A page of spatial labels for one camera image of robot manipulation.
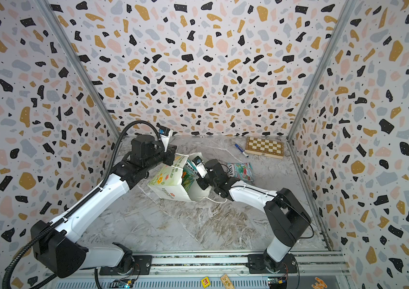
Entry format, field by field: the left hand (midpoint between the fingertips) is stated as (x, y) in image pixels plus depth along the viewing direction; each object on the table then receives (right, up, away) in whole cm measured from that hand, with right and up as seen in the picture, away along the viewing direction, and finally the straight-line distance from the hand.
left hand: (176, 145), depth 76 cm
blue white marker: (+33, -1, +37) cm, 50 cm away
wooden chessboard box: (+48, 0, +38) cm, 61 cm away
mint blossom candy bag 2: (+4, -13, +12) cm, 19 cm away
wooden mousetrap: (+21, -53, -7) cm, 58 cm away
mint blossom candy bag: (+32, -14, +26) cm, 43 cm away
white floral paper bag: (-4, -16, +1) cm, 16 cm away
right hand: (+9, -13, +11) cm, 19 cm away
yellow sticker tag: (+13, -53, -8) cm, 55 cm away
